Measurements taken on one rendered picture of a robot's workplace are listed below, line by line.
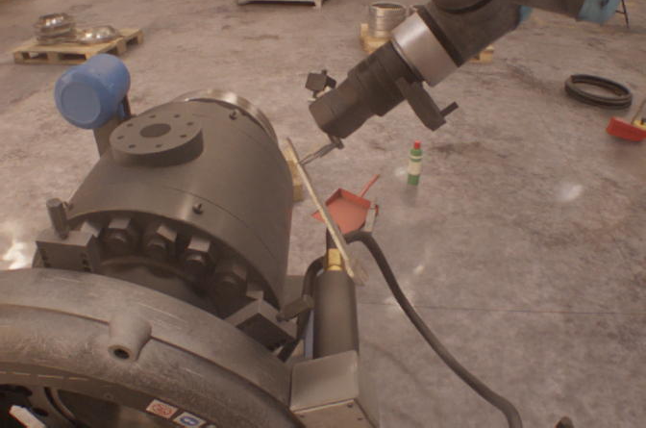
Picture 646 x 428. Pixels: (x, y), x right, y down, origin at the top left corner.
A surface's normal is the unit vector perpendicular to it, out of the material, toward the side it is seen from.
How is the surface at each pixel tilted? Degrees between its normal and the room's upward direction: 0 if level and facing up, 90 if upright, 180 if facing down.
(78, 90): 90
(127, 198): 1
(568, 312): 0
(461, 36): 86
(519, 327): 0
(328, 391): 22
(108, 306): 17
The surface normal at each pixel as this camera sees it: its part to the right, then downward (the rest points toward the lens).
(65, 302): 0.18, -0.81
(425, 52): -0.18, 0.36
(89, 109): 0.00, 0.55
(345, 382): -0.38, -0.77
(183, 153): 0.75, 0.36
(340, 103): -0.18, -0.25
